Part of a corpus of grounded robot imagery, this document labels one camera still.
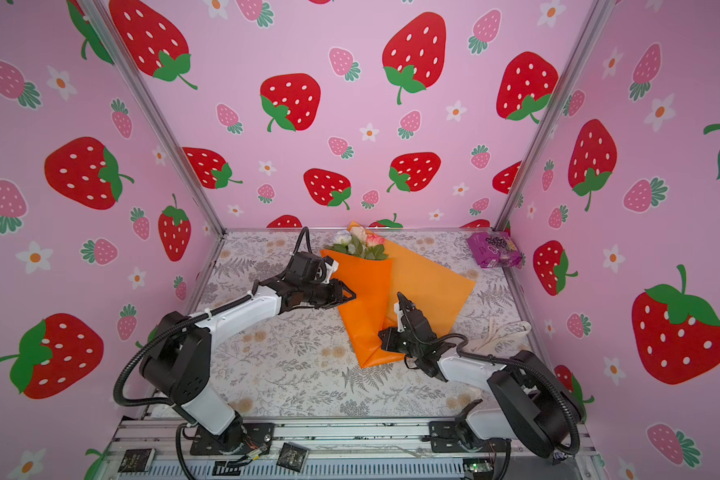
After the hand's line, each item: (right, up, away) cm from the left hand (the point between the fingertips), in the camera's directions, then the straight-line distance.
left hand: (355, 296), depth 85 cm
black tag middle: (-14, -37, -15) cm, 42 cm away
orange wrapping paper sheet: (+28, -1, +19) cm, 34 cm away
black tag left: (-51, -37, -15) cm, 65 cm away
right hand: (+6, -11, +2) cm, 13 cm away
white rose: (-6, +19, +22) cm, 30 cm away
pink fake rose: (+6, +18, +27) cm, 33 cm away
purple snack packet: (+50, +14, +22) cm, 56 cm away
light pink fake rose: (0, +21, +26) cm, 33 cm away
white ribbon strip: (+47, -14, +6) cm, 49 cm away
